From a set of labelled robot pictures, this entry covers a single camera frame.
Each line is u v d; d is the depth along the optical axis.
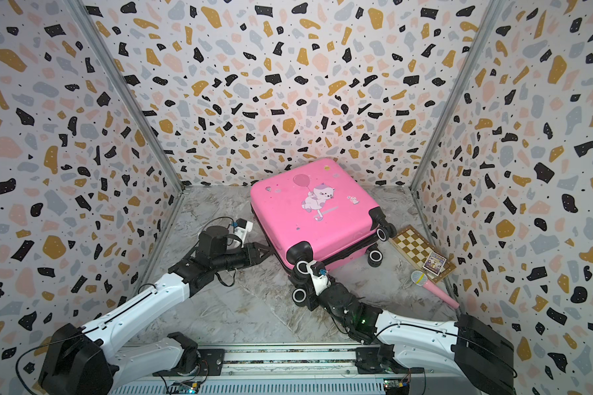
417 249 0.97
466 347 0.44
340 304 0.58
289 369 0.73
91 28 0.72
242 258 0.69
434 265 0.90
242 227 0.73
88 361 0.38
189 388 0.70
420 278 0.88
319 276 0.65
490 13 0.72
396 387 0.72
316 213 0.84
